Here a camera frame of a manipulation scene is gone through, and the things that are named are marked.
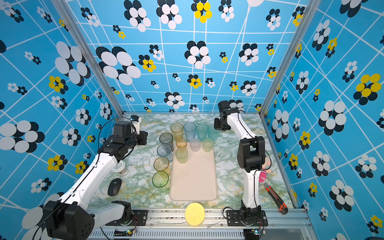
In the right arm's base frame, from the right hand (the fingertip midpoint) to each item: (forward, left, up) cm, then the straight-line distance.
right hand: (219, 127), depth 98 cm
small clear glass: (-11, +16, -3) cm, 20 cm away
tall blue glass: (-3, +20, +2) cm, 20 cm away
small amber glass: (-9, +25, -5) cm, 27 cm away
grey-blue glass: (-16, +35, -3) cm, 38 cm away
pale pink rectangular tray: (-31, +16, -11) cm, 36 cm away
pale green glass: (-9, +8, -8) cm, 14 cm away
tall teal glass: (-3, +12, 0) cm, 12 cm away
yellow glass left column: (-23, +36, -6) cm, 44 cm away
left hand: (-14, +42, +13) cm, 46 cm away
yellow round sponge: (-49, +16, -7) cm, 52 cm away
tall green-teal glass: (-2, +4, -5) cm, 7 cm away
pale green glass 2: (-14, +26, -11) cm, 31 cm away
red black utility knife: (-44, -29, -10) cm, 53 cm away
